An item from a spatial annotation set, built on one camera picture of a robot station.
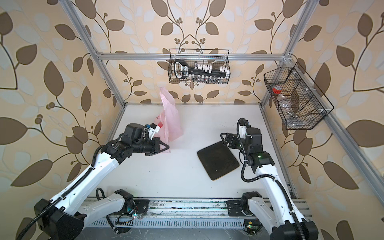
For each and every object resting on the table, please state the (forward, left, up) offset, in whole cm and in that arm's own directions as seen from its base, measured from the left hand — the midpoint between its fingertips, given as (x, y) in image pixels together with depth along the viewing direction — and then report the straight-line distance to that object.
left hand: (170, 146), depth 71 cm
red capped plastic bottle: (+36, -60, +6) cm, 70 cm away
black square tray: (+3, -26, -21) cm, 34 cm away
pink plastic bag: (+15, +4, -2) cm, 16 cm away
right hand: (+8, -29, -3) cm, 31 cm away
